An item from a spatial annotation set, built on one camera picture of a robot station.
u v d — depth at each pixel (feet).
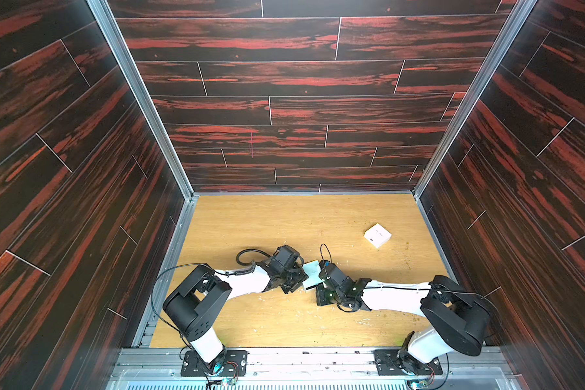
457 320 1.44
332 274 2.28
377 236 3.33
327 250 3.34
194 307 1.49
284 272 2.46
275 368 2.44
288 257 2.35
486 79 2.59
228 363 2.41
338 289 2.22
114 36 2.30
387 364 2.41
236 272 1.75
